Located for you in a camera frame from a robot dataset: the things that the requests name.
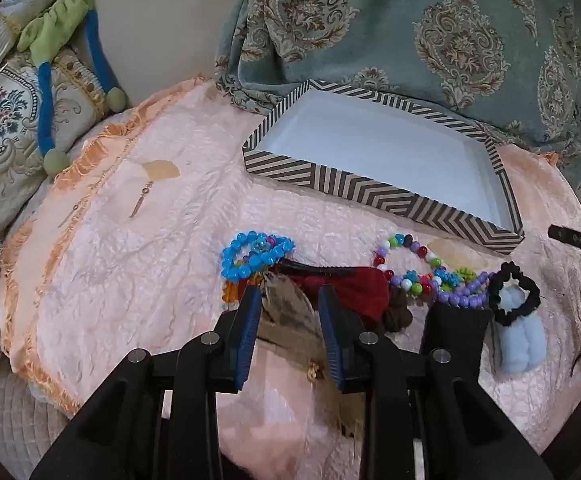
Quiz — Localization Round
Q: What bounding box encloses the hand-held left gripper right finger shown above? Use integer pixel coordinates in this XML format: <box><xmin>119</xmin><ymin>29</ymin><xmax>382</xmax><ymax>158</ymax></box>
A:
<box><xmin>317</xmin><ymin>284</ymin><xmax>553</xmax><ymax>480</ymax></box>

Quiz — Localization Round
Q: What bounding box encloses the green and blue plush toy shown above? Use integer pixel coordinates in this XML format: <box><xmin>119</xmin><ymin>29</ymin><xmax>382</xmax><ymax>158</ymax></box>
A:
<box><xmin>18</xmin><ymin>0</ymin><xmax>130</xmax><ymax>176</ymax></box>

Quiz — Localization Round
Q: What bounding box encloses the light blue fluffy scrunchie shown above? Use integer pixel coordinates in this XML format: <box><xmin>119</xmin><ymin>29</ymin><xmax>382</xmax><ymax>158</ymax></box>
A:
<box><xmin>493</xmin><ymin>282</ymin><xmax>533</xmax><ymax>375</ymax></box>

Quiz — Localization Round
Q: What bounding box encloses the blue bead bracelet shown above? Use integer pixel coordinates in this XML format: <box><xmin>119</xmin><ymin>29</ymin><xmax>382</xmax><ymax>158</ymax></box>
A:
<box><xmin>220</xmin><ymin>231</ymin><xmax>296</xmax><ymax>281</ymax></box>

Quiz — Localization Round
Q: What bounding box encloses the striped cardboard box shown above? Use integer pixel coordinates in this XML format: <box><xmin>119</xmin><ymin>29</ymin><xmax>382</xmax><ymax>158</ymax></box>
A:
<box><xmin>242</xmin><ymin>79</ymin><xmax>526</xmax><ymax>255</ymax></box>

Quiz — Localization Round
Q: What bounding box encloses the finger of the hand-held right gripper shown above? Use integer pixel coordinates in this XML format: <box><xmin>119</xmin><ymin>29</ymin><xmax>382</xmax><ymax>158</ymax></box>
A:
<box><xmin>547</xmin><ymin>224</ymin><xmax>581</xmax><ymax>257</ymax></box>

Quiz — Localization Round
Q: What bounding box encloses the gold dangling earring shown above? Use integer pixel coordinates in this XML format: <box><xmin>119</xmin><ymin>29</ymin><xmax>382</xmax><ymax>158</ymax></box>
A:
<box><xmin>58</xmin><ymin>199</ymin><xmax>88</xmax><ymax>228</ymax></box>
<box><xmin>129</xmin><ymin>180</ymin><xmax>154</xmax><ymax>219</ymax></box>

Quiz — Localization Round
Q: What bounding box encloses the brown feather hair clip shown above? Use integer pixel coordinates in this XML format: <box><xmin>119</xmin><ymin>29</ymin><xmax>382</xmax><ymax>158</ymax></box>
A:
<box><xmin>256</xmin><ymin>272</ymin><xmax>366</xmax><ymax>441</ymax></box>

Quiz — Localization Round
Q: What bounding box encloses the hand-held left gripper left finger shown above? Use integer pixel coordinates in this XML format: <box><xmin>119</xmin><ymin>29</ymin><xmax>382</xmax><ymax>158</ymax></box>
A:
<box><xmin>30</xmin><ymin>287</ymin><xmax>264</xmax><ymax>480</ymax></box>

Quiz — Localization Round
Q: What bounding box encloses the multicolour bead bracelet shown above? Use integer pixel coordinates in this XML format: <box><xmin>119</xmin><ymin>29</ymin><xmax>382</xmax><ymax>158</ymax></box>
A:
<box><xmin>373</xmin><ymin>232</ymin><xmax>445</xmax><ymax>297</ymax></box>

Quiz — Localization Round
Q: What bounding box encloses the floral embroidered cushion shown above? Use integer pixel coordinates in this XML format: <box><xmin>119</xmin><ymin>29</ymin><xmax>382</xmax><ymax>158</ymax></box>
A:
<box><xmin>0</xmin><ymin>50</ymin><xmax>106</xmax><ymax>241</ymax></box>

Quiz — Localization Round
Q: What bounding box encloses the red bow hair clip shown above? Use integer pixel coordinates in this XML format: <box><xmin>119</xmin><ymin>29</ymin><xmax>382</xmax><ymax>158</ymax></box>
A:
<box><xmin>275</xmin><ymin>259</ymin><xmax>391</xmax><ymax>331</ymax></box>

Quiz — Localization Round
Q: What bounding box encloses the purple bead bracelet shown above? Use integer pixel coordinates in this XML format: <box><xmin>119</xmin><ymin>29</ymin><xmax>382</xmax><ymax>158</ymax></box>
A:
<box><xmin>437</xmin><ymin>270</ymin><xmax>498</xmax><ymax>308</ymax></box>

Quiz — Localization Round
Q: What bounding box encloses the brown scrunchie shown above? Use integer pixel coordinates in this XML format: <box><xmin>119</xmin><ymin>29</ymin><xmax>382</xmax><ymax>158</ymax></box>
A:
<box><xmin>380</xmin><ymin>287</ymin><xmax>415</xmax><ymax>336</ymax></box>

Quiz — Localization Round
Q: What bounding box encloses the rainbow bead bracelet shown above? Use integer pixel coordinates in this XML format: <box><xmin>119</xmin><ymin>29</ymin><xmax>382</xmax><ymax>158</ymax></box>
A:
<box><xmin>220</xmin><ymin>255</ymin><xmax>271</xmax><ymax>306</ymax></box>

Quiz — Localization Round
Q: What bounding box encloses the beige quilted mat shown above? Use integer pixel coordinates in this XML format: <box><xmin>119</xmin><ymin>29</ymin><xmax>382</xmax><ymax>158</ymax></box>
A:
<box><xmin>0</xmin><ymin>370</ymin><xmax>81</xmax><ymax>461</ymax></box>

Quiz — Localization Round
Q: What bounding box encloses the black scrunchie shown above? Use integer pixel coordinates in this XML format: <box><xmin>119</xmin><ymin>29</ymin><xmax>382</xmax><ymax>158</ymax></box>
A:
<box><xmin>487</xmin><ymin>261</ymin><xmax>542</xmax><ymax>328</ymax></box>

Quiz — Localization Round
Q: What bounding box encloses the green flower bead bracelet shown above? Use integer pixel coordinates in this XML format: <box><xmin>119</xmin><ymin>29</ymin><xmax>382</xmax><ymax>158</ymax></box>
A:
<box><xmin>403</xmin><ymin>267</ymin><xmax>476</xmax><ymax>293</ymax></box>

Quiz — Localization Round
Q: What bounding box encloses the beige paper tag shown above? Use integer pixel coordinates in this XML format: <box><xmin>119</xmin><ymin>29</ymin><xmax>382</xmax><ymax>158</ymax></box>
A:
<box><xmin>427</xmin><ymin>239</ymin><xmax>486</xmax><ymax>273</ymax></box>
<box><xmin>140</xmin><ymin>160</ymin><xmax>180</xmax><ymax>181</ymax></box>

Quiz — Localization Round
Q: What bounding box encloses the black cloth pouch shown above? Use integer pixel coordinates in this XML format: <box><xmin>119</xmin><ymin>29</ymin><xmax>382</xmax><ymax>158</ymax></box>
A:
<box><xmin>420</xmin><ymin>302</ymin><xmax>491</xmax><ymax>378</ymax></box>

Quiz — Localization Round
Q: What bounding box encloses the plain beige cushion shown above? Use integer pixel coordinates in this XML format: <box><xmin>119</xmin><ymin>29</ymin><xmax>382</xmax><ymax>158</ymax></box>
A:
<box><xmin>95</xmin><ymin>0</ymin><xmax>251</xmax><ymax>108</ymax></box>

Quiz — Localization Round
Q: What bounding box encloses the teal damask blanket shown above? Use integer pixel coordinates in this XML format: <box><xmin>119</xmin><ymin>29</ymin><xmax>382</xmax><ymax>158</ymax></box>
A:
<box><xmin>215</xmin><ymin>0</ymin><xmax>581</xmax><ymax>201</ymax></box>

